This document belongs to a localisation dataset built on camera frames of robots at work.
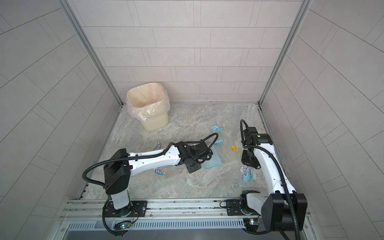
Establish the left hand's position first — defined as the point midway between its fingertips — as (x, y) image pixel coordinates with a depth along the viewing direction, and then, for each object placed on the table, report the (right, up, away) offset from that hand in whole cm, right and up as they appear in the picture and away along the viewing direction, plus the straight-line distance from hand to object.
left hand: (199, 163), depth 81 cm
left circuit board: (-34, -22, -15) cm, 43 cm away
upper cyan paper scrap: (+11, +18, +21) cm, 30 cm away
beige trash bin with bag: (-28, +33, +2) cm, 43 cm away
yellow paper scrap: (+22, +6, +11) cm, 25 cm away
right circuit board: (+25, -24, -13) cm, 36 cm away
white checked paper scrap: (-26, +7, +11) cm, 29 cm away
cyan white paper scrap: (+26, -6, -2) cm, 27 cm away
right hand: (+26, +1, -4) cm, 26 cm away
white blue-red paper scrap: (-23, -4, 0) cm, 23 cm away
